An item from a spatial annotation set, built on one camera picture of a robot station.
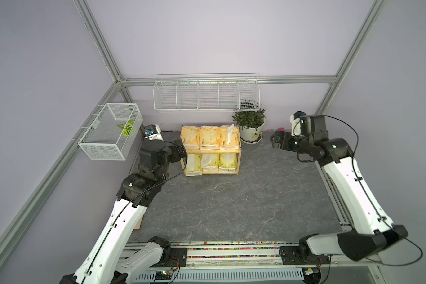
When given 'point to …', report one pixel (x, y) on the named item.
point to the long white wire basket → (207, 92)
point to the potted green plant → (251, 123)
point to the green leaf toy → (126, 126)
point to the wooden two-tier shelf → (208, 150)
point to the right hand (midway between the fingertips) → (280, 138)
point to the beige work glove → (138, 225)
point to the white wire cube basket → (112, 134)
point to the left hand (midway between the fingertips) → (171, 143)
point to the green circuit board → (163, 275)
